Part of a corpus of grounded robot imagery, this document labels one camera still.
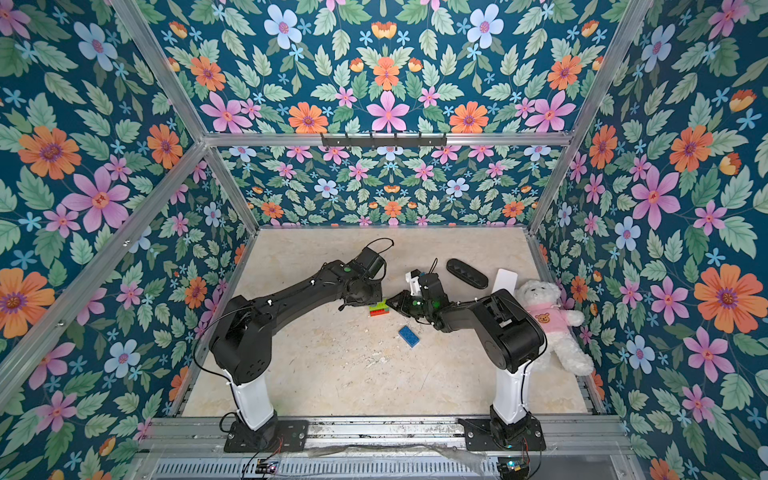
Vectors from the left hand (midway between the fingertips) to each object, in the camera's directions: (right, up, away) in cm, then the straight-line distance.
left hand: (382, 296), depth 90 cm
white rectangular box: (+41, +4, +9) cm, 42 cm away
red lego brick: (-2, -6, +5) cm, 8 cm away
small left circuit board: (-27, -39, -18) cm, 51 cm away
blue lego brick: (+8, -12, -1) cm, 15 cm away
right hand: (+2, -3, +3) cm, 5 cm away
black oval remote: (+28, +6, +12) cm, 31 cm away
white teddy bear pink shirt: (+49, -1, -2) cm, 49 cm away
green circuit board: (+34, -39, -18) cm, 55 cm away
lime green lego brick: (0, -4, +3) cm, 5 cm away
